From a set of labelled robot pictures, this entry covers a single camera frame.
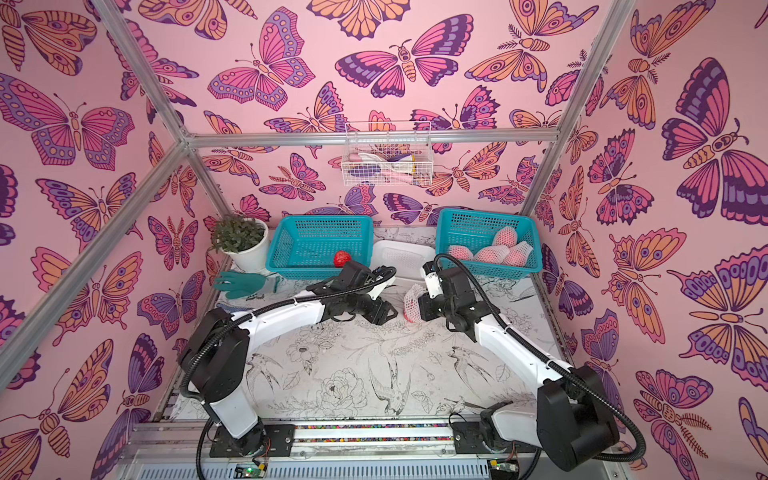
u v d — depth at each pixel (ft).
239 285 3.39
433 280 2.48
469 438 2.39
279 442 2.45
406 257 3.48
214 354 1.52
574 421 1.33
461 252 3.38
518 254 3.34
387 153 3.13
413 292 2.66
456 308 2.10
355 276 2.26
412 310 2.82
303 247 3.81
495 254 3.37
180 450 2.41
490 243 3.67
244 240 3.17
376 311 2.49
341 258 3.39
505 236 3.50
